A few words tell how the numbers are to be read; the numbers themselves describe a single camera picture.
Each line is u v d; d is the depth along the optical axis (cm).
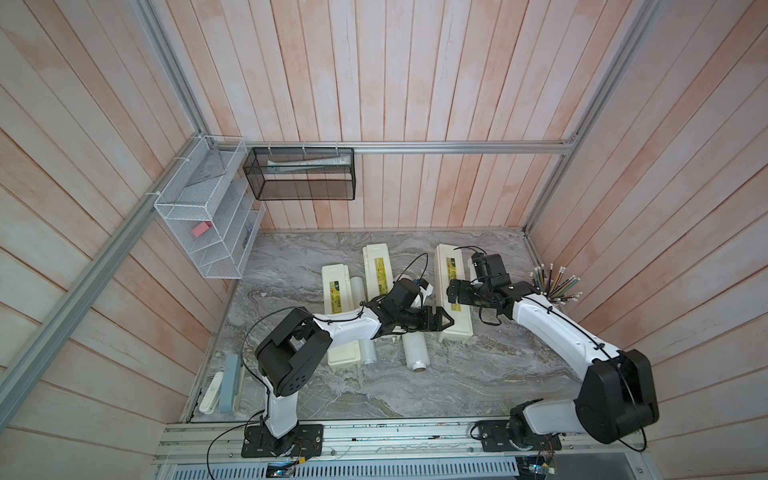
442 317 75
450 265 98
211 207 69
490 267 66
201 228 82
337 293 92
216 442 66
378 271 97
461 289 79
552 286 91
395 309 70
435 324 75
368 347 86
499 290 62
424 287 81
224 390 78
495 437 73
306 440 73
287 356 49
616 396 41
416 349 84
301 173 104
